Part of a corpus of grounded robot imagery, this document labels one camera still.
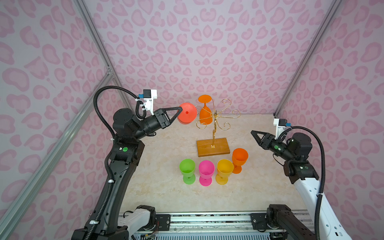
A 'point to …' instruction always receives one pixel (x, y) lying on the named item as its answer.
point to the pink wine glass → (206, 169)
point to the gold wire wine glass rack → (216, 114)
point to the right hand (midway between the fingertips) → (254, 132)
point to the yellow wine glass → (225, 167)
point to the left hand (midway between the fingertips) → (182, 108)
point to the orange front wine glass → (239, 157)
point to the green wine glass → (187, 167)
